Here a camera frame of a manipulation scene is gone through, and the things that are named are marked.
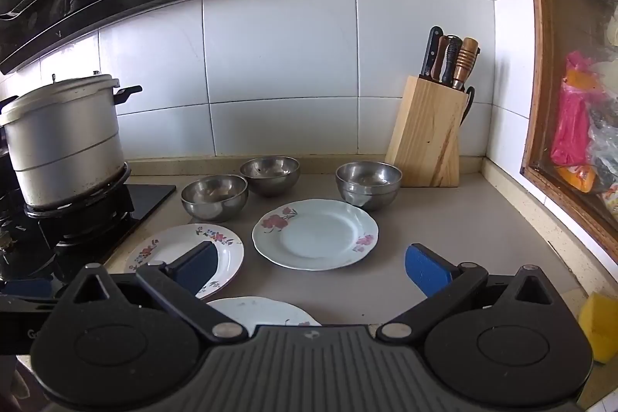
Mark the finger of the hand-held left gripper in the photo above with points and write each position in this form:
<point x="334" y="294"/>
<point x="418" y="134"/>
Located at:
<point x="26" y="288"/>

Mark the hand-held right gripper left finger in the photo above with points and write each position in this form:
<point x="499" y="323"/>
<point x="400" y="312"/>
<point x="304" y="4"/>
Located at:
<point x="200" y="269"/>

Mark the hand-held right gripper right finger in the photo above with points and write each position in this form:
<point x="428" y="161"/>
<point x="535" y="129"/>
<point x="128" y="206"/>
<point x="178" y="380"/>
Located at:
<point x="427" y="269"/>

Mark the small-flowered white plate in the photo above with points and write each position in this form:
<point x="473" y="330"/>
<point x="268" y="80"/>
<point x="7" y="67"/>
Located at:
<point x="159" y="245"/>

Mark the stainless steel bowl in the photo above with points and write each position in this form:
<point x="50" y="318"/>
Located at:
<point x="270" y="175"/>
<point x="369" y="203"/>
<point x="215" y="199"/>
<point x="369" y="178"/>

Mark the plain-centred white plate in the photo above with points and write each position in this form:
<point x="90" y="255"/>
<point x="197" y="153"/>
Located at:
<point x="260" y="310"/>

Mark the red-flowered white plate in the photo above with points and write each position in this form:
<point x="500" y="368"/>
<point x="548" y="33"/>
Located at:
<point x="314" y="238"/>

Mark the black glass gas stove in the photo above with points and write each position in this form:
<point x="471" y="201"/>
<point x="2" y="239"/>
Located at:
<point x="145" y="204"/>

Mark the black burner grate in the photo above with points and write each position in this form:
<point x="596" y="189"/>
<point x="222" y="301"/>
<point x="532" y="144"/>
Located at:
<point x="111" y="199"/>

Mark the wooden cutting board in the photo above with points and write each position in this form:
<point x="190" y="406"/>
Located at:
<point x="425" y="137"/>

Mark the orange packet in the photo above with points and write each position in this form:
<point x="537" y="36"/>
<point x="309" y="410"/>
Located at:
<point x="577" y="178"/>

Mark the yellow sponge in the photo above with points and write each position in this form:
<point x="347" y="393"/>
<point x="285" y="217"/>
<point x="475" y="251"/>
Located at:
<point x="601" y="325"/>

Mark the pink plastic bag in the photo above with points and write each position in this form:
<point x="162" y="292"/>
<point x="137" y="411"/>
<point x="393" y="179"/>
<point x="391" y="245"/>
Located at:
<point x="572" y="122"/>

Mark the wooden framed glass cabinet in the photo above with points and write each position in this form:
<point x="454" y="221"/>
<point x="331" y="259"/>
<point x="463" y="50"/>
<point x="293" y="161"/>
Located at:
<point x="536" y="79"/>

